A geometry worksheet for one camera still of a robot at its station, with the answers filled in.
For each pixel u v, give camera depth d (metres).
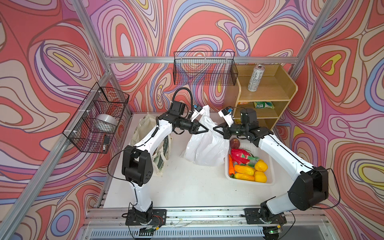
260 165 0.82
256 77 0.80
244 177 0.82
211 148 0.76
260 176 0.78
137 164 0.49
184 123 0.72
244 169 0.83
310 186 0.41
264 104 0.99
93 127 0.74
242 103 1.02
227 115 0.68
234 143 0.93
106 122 0.70
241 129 0.66
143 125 0.85
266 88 0.90
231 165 0.89
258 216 0.72
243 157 0.84
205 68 0.96
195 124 0.72
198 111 0.72
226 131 0.68
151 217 0.73
